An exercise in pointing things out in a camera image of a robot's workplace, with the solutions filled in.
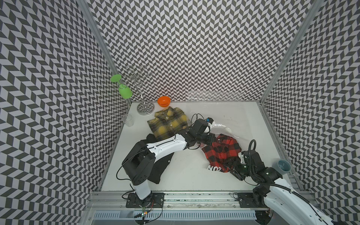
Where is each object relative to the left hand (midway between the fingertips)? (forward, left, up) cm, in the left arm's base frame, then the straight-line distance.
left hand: (215, 139), depth 81 cm
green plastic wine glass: (+38, +63, +5) cm, 73 cm away
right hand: (-14, -6, -10) cm, 18 cm away
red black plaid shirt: (-3, -6, -11) cm, 12 cm away
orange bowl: (+42, +36, -10) cm, 56 cm away
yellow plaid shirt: (+20, +31, -10) cm, 38 cm away
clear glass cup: (+24, +62, -12) cm, 67 cm away
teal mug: (-12, -41, -11) cm, 44 cm away
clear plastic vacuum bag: (+10, -16, -11) cm, 22 cm away
